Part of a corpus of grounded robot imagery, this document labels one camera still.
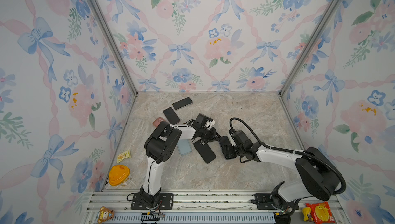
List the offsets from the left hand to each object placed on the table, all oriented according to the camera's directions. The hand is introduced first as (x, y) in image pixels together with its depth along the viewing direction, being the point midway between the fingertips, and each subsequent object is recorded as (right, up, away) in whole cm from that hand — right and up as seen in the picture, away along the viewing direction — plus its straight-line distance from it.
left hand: (222, 137), depth 93 cm
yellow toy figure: (+35, -29, -23) cm, 51 cm away
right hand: (+2, -6, -2) cm, 7 cm away
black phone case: (-11, -7, -2) cm, 13 cm away
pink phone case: (-42, +9, +11) cm, 45 cm away
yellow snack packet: (-57, -9, -5) cm, 58 cm away
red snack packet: (+42, -30, -22) cm, 56 cm away
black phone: (-27, +22, +21) cm, 40 cm away
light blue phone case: (-23, -5, 0) cm, 24 cm away
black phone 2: (-33, +12, +16) cm, 39 cm away
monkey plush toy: (-55, -29, -25) cm, 67 cm away
